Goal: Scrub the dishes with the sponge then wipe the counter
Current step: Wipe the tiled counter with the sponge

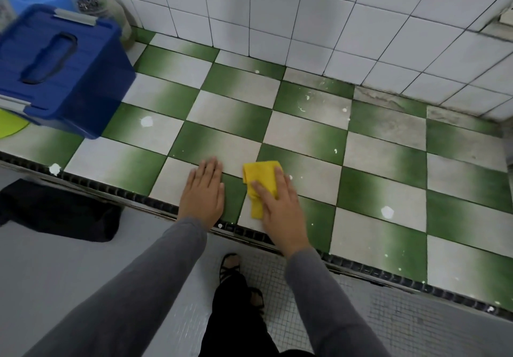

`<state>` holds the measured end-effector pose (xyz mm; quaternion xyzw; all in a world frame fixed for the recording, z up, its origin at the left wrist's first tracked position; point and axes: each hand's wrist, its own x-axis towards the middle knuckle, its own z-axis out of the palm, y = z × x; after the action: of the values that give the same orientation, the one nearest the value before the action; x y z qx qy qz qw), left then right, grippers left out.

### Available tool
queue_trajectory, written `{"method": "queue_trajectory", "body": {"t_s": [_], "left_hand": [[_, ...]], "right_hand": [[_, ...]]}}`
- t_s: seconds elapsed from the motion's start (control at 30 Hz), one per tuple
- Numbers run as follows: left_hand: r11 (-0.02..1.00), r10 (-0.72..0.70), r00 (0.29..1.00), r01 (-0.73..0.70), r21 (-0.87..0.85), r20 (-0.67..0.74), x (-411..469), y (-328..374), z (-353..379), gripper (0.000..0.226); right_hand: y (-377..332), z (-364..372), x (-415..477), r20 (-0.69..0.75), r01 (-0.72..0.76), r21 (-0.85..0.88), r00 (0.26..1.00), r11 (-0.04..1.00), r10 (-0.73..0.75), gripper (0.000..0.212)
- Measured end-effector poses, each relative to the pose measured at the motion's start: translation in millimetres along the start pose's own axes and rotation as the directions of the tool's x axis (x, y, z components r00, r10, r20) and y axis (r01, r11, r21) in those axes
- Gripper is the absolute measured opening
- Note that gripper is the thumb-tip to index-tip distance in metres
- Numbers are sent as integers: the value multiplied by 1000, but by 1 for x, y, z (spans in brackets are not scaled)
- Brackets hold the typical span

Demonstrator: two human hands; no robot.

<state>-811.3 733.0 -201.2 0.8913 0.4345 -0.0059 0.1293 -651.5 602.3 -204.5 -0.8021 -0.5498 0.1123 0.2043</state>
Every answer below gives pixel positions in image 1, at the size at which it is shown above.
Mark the person's right hand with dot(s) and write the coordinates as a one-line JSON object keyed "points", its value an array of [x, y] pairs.
{"points": [[284, 216]]}

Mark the person's left hand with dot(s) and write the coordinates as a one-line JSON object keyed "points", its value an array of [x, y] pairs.
{"points": [[202, 199]]}

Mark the person's right forearm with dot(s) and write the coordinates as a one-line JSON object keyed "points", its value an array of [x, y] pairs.
{"points": [[333, 309]]}

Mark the person's black shoe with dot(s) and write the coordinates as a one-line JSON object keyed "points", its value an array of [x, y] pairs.
{"points": [[229, 266], [256, 298]]}

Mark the blue plastic box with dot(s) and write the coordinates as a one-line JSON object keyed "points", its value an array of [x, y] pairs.
{"points": [[60, 68]]}

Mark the lime green plastic bowl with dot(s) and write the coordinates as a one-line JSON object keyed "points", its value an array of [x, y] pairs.
{"points": [[9, 122]]}

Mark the glass jar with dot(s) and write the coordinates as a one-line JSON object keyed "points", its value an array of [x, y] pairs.
{"points": [[100, 4]]}

